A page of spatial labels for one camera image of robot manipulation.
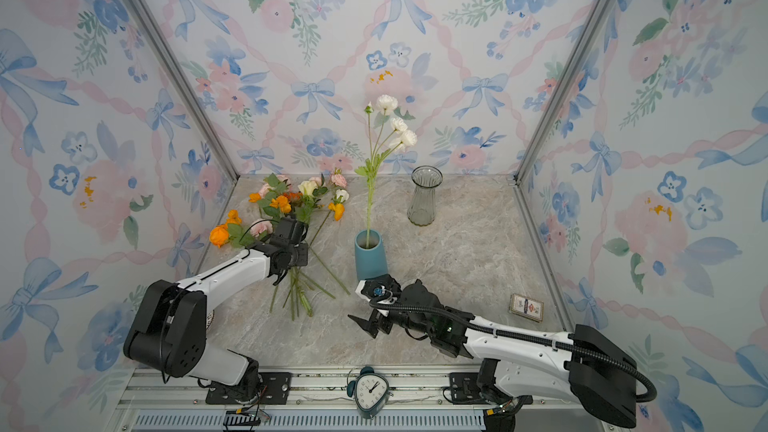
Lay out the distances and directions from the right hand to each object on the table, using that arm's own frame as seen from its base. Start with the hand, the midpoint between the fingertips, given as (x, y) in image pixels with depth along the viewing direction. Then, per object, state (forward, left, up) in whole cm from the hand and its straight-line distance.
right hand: (359, 294), depth 73 cm
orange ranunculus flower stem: (+26, +46, -11) cm, 54 cm away
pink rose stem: (+27, +36, -11) cm, 46 cm away
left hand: (+18, +21, -9) cm, 29 cm away
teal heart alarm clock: (-18, -3, -12) cm, 22 cm away
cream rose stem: (+42, +22, -8) cm, 48 cm away
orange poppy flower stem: (+37, +12, -12) cm, 41 cm away
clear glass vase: (+40, -19, -15) cm, 46 cm away
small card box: (+3, -47, -15) cm, 49 cm away
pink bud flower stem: (+50, +13, -10) cm, 53 cm away
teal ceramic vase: (+11, -2, +1) cm, 11 cm away
